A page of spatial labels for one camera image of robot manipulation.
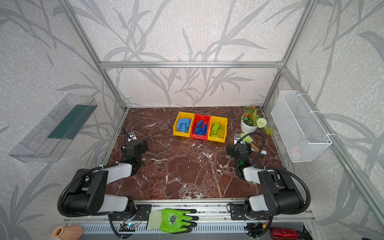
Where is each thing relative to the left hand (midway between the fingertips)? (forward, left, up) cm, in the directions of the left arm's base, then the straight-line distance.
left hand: (137, 136), depth 92 cm
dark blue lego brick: (+11, -39, -7) cm, 41 cm away
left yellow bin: (+22, -25, -4) cm, 34 cm away
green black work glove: (-43, -26, -7) cm, 51 cm away
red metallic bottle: (-47, -76, -5) cm, 90 cm away
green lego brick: (+12, -51, -6) cm, 52 cm away
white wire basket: (-16, -82, +26) cm, 88 cm away
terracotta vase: (-48, +14, +2) cm, 50 cm away
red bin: (+19, -44, -6) cm, 48 cm away
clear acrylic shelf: (-11, +27, +22) cm, 37 cm away
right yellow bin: (+17, -55, -4) cm, 58 cm away
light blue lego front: (+14, -27, -5) cm, 31 cm away
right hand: (0, -64, -1) cm, 64 cm away
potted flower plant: (+13, -73, +1) cm, 74 cm away
